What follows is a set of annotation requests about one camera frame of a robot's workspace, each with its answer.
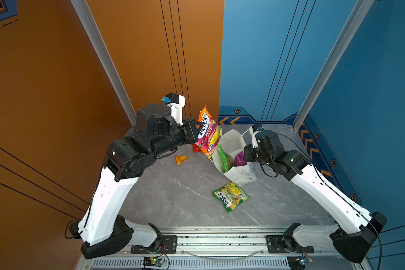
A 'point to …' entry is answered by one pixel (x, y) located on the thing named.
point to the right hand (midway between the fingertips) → (242, 148)
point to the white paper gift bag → (239, 174)
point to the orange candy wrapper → (180, 158)
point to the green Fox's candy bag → (230, 196)
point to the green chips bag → (226, 160)
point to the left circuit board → (152, 261)
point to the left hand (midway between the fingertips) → (205, 122)
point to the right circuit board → (297, 262)
